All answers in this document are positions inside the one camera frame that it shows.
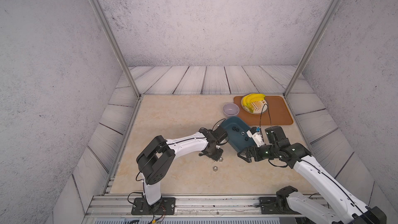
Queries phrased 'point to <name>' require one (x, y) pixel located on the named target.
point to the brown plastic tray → (279, 112)
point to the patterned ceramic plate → (257, 107)
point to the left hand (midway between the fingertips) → (218, 158)
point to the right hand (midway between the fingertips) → (246, 153)
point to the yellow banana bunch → (249, 98)
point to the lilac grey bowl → (230, 110)
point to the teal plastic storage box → (237, 139)
